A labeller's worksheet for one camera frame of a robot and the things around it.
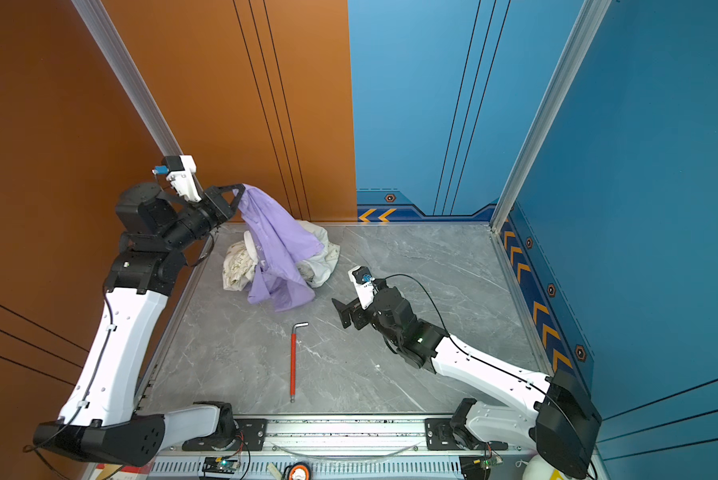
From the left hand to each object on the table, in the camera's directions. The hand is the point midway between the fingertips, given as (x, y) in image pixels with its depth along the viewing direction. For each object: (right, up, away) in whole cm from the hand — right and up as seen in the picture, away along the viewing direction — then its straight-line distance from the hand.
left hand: (245, 183), depth 61 cm
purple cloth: (+4, -13, +12) cm, 18 cm away
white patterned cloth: (-10, -17, +22) cm, 29 cm away
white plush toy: (+62, -61, +3) cm, 87 cm away
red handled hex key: (+3, -43, +27) cm, 51 cm away
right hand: (+20, -24, +13) cm, 34 cm away
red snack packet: (-32, -63, +5) cm, 71 cm away
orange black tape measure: (+9, -64, +5) cm, 65 cm away
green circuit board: (-10, -65, +9) cm, 67 cm away
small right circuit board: (+54, -64, +8) cm, 84 cm away
